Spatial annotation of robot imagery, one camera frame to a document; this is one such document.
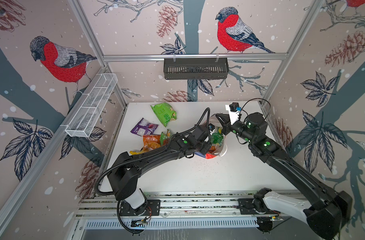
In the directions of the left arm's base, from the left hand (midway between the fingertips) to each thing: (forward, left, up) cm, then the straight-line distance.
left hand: (208, 142), depth 79 cm
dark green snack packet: (+6, -7, -6) cm, 11 cm away
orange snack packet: (+7, +35, -12) cm, 37 cm away
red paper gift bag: (+2, -6, -13) cm, 15 cm away
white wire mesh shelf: (+7, +63, +13) cm, 64 cm away
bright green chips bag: (+31, +27, -11) cm, 43 cm away
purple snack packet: (+20, +42, -14) cm, 49 cm away
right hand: (+5, -2, +16) cm, 17 cm away
